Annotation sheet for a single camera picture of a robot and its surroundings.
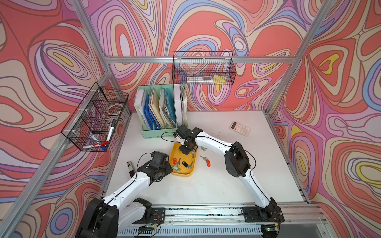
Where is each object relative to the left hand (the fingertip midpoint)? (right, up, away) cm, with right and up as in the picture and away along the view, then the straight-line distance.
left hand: (170, 168), depth 86 cm
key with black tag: (+11, 0, +4) cm, 11 cm away
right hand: (+10, +8, +9) cm, 16 cm away
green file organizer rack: (-7, +36, +5) cm, 37 cm away
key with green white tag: (+3, 0, +2) cm, 4 cm away
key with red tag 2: (+2, +2, +6) cm, 7 cm away
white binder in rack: (+4, +39, +6) cm, 40 cm away
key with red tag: (+23, +3, +7) cm, 24 cm away
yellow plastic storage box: (+7, +1, +4) cm, 8 cm away
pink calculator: (+48, +24, +21) cm, 58 cm away
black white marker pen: (-26, +23, -17) cm, 39 cm away
